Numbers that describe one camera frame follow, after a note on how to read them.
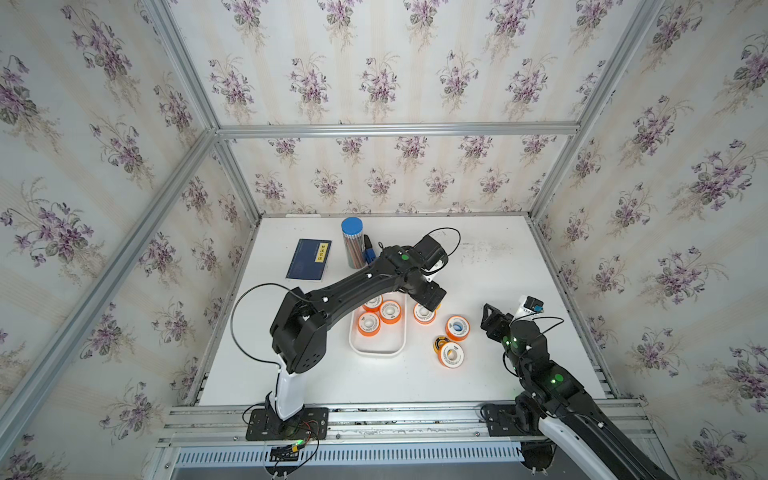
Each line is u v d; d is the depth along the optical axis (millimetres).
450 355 834
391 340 884
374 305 925
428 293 727
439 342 859
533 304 686
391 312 916
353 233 904
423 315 892
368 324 894
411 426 732
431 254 649
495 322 706
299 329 465
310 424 721
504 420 737
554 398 551
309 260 1047
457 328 870
